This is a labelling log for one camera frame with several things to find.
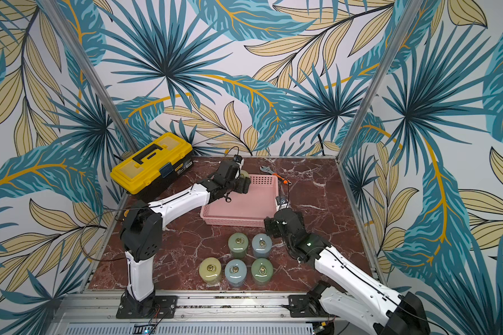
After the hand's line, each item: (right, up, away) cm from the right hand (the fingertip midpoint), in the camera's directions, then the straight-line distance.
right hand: (280, 215), depth 80 cm
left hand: (-15, +13, +12) cm, 23 cm away
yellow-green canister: (-25, -18, -7) cm, 32 cm away
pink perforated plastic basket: (-13, -1, +19) cm, 23 cm away
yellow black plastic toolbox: (-53, +22, +14) cm, 59 cm away
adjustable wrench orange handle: (+6, +13, +29) cm, 33 cm away
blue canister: (-7, -12, 0) cm, 14 cm away
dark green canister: (-16, -11, 0) cm, 20 cm away
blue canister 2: (-16, -19, -7) cm, 26 cm away
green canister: (-7, -18, -7) cm, 21 cm away
